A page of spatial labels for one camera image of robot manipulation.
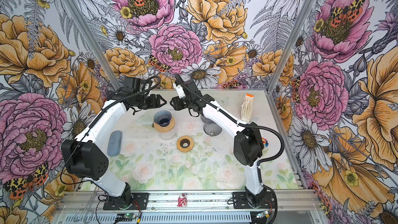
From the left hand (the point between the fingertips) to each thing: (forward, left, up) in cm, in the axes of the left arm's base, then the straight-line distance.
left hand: (160, 107), depth 84 cm
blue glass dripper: (-1, 0, -9) cm, 9 cm away
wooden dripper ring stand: (-7, -2, -11) cm, 13 cm away
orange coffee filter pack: (+11, -51, -15) cm, 55 cm away
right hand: (+1, -8, 0) cm, 8 cm away
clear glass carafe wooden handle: (-5, -2, -20) cm, 21 cm away
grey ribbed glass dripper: (-2, -28, -18) cm, 33 cm away
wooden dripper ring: (-10, -12, -22) cm, 27 cm away
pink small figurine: (-40, -13, -18) cm, 46 cm away
